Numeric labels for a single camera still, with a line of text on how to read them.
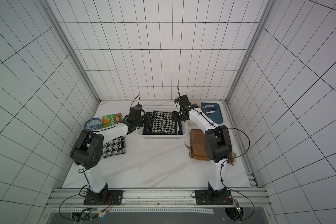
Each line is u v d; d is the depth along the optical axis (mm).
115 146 874
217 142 536
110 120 1047
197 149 883
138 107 874
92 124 1029
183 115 706
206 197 725
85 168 510
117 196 727
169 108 1035
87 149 490
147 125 861
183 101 756
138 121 820
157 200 727
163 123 954
